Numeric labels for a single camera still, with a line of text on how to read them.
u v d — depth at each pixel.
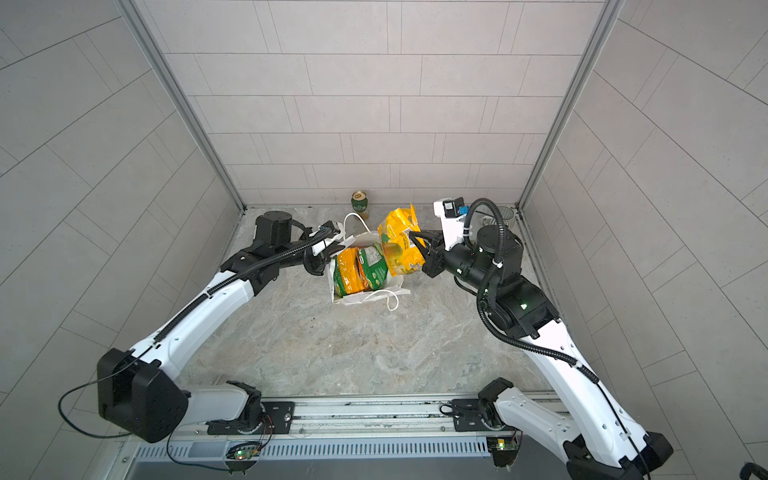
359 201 1.05
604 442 0.36
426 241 0.58
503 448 0.68
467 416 0.71
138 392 0.38
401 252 0.61
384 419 0.72
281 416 0.71
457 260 0.52
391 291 0.68
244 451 0.64
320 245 0.72
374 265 0.89
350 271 0.82
